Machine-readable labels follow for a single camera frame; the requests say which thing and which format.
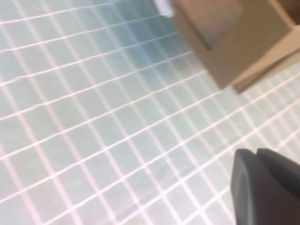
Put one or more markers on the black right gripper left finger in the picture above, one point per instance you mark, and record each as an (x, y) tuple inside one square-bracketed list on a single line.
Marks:
[(242, 187)]

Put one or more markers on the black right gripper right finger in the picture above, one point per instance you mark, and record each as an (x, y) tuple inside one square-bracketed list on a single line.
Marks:
[(275, 197)]

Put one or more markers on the brown cardboard shoebox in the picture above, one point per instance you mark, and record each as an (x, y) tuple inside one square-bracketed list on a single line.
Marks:
[(241, 42)]

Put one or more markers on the white drawer handle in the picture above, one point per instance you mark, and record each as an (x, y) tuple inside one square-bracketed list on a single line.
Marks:
[(164, 8)]

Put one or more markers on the cyan checkered tablecloth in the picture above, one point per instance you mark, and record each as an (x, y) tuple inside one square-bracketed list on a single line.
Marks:
[(107, 117)]

